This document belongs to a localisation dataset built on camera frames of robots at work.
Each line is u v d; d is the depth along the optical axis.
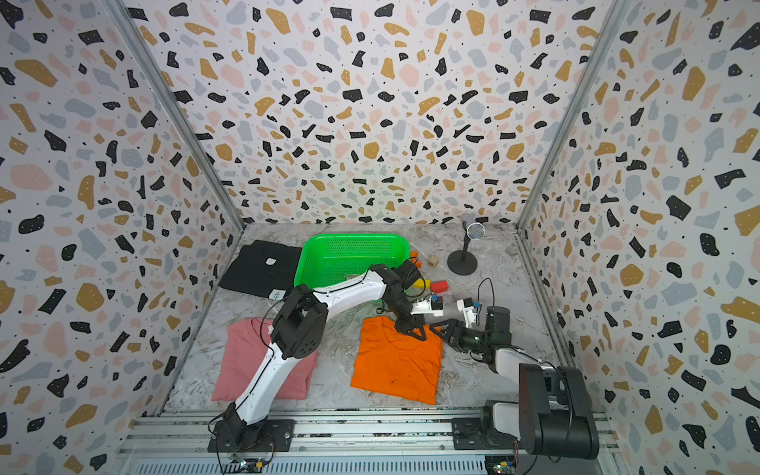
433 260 1.10
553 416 0.43
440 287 1.04
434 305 0.80
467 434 0.73
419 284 0.84
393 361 0.85
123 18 0.69
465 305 0.84
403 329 0.82
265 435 0.72
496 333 0.72
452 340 0.80
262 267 1.07
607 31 0.74
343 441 0.73
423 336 0.85
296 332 0.57
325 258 1.10
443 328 0.81
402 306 0.81
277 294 0.99
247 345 0.88
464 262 1.09
